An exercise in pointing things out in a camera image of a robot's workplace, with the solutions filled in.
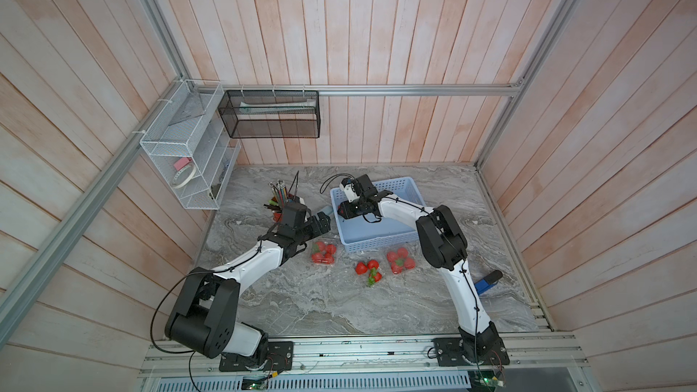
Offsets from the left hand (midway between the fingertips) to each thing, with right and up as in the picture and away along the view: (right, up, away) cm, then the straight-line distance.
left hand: (321, 226), depth 90 cm
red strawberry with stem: (+30, -12, -3) cm, 32 cm away
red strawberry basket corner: (+13, -14, -2) cm, 19 cm away
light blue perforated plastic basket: (+13, -4, +6) cm, 14 cm away
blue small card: (+51, -18, -7) cm, 55 cm away
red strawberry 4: (+25, -11, +2) cm, 27 cm away
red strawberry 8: (+17, -16, -5) cm, 24 cm away
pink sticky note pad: (-42, +21, -9) cm, 48 cm away
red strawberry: (+3, -8, +3) cm, 10 cm away
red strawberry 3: (+3, -11, -1) cm, 11 cm away
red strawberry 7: (+18, -13, 0) cm, 22 cm away
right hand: (+7, +5, +14) cm, 17 cm away
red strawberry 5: (+28, -9, 0) cm, 29 cm away
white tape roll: (-38, +15, -13) cm, 43 cm away
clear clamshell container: (+16, -15, -3) cm, 22 cm away
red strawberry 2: (-1, -11, 0) cm, 11 cm away
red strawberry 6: (+25, -13, -2) cm, 29 cm away
